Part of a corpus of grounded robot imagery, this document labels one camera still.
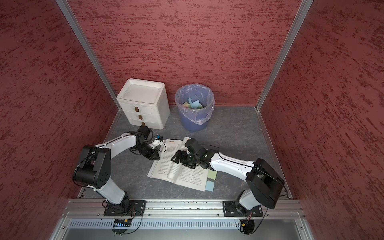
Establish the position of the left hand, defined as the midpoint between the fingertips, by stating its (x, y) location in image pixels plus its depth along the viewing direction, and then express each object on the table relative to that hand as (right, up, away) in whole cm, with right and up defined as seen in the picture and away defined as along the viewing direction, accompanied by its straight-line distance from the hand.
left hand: (156, 160), depth 88 cm
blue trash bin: (+20, +19, +14) cm, 31 cm away
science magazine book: (+5, -3, -4) cm, 7 cm away
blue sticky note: (+32, -13, -7) cm, 35 cm away
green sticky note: (+34, -7, -3) cm, 35 cm away
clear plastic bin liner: (+24, +44, +10) cm, 51 cm away
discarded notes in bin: (+24, +35, +15) cm, 45 cm away
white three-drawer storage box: (-7, +35, +1) cm, 36 cm away
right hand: (+14, 0, -9) cm, 16 cm away
